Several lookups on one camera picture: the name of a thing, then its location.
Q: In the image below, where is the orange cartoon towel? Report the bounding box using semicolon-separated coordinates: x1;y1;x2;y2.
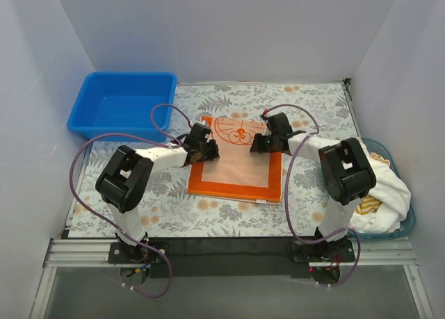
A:
187;117;282;204

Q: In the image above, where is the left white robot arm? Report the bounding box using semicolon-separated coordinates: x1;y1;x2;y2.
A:
95;123;219;247

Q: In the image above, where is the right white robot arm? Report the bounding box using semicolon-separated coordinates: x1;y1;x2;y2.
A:
250;111;376;245

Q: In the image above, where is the floral table mat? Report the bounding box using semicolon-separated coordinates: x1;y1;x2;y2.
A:
68;83;357;238

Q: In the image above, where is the blue plastic bin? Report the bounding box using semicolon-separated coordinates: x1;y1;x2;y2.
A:
67;72;177;142

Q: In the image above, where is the teal laundry basket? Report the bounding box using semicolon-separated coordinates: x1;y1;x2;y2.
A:
347;137;417;243

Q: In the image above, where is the yellow striped towel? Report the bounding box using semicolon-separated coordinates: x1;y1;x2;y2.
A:
355;195;382;215

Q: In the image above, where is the white towel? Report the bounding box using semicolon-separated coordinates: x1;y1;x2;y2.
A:
349;138;412;235

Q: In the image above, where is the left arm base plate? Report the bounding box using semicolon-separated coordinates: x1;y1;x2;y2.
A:
107;238;165;265

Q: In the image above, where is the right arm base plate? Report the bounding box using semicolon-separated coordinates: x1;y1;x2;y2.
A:
286;238;355;263

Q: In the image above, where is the aluminium frame rail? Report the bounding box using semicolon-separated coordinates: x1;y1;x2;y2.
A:
44;238;418;267

